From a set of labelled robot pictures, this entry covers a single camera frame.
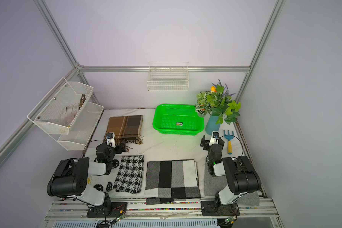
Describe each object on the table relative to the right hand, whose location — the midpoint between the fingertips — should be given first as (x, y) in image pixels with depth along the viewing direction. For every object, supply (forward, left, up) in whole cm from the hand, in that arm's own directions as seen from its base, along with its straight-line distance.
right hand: (211, 137), depth 93 cm
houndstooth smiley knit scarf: (-23, +51, -5) cm, 56 cm away
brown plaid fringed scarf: (+14, +59, -5) cm, 61 cm away
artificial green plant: (+9, -1, +23) cm, 25 cm away
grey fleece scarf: (-28, +1, -6) cm, 28 cm away
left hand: (0, +63, -2) cm, 64 cm away
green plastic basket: (+24, +22, -8) cm, 34 cm away
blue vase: (+11, -3, 0) cm, 12 cm away
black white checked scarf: (-25, +28, -7) cm, 39 cm away
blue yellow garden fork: (+5, -15, -8) cm, 18 cm away
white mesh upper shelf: (+3, +89, +25) cm, 92 cm away
